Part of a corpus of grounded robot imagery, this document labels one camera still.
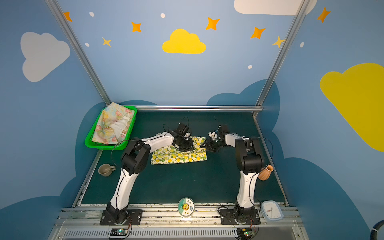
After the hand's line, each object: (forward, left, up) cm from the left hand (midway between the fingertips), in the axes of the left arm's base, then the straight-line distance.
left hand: (196, 148), depth 98 cm
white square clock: (-37, -38, 0) cm, 53 cm away
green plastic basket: (-2, +46, +7) cm, 47 cm away
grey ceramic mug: (-15, +55, -2) cm, 57 cm away
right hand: (+2, -5, 0) cm, 5 cm away
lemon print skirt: (-4, +17, -1) cm, 18 cm away
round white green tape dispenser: (-36, +5, +6) cm, 37 cm away
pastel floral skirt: (+19, +62, +2) cm, 65 cm away
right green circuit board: (-46, -23, -3) cm, 52 cm away
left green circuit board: (-46, +37, -2) cm, 59 cm away
